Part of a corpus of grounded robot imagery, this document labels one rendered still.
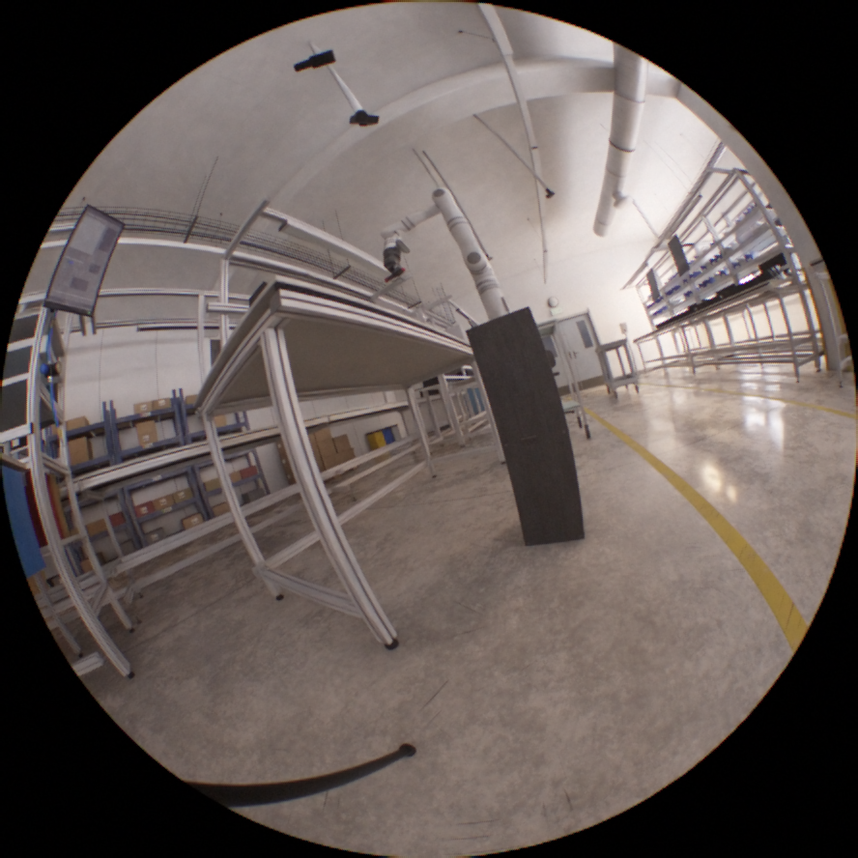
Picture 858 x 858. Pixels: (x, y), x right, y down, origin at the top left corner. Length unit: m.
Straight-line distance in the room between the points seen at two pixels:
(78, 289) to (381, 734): 1.76
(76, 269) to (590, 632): 2.13
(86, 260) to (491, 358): 1.81
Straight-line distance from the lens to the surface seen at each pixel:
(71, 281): 1.50
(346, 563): 0.64
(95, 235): 1.63
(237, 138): 3.44
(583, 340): 7.64
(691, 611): 0.79
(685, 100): 4.57
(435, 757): 0.65
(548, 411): 0.86
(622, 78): 3.82
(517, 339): 0.86
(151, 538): 4.22
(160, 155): 3.61
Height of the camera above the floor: 0.61
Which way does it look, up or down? 3 degrees down
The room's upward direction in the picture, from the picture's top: 17 degrees counter-clockwise
